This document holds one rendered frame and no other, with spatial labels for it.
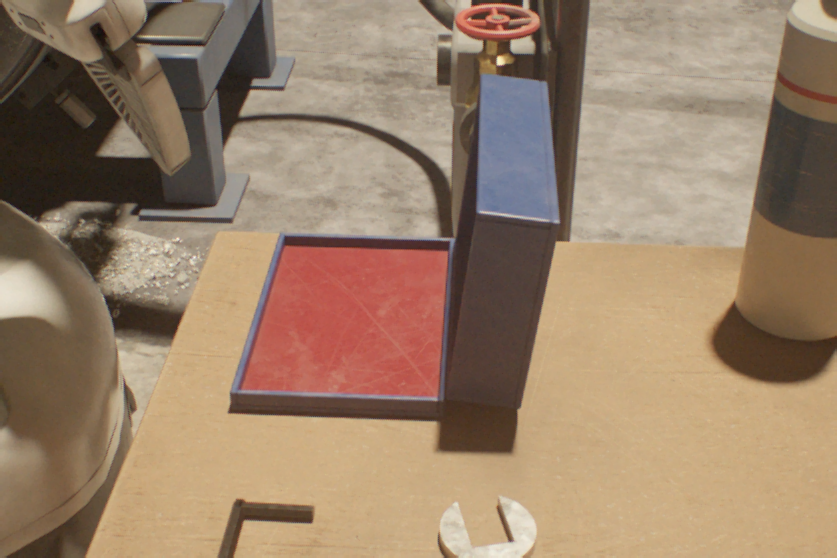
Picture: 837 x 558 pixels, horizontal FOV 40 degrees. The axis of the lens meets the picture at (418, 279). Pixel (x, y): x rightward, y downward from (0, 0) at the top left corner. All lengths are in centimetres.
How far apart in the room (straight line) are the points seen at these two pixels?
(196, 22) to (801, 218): 122
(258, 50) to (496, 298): 162
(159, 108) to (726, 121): 141
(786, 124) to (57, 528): 58
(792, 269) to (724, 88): 156
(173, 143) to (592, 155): 117
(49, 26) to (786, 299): 46
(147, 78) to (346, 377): 26
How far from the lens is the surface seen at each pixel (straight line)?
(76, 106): 147
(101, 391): 90
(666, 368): 63
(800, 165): 61
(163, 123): 79
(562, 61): 95
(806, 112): 60
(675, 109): 208
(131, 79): 77
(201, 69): 164
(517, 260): 53
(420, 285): 68
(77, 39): 73
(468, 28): 97
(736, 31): 247
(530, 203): 53
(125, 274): 161
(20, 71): 137
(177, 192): 173
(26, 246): 100
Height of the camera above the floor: 85
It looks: 33 degrees down
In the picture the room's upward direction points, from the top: straight up
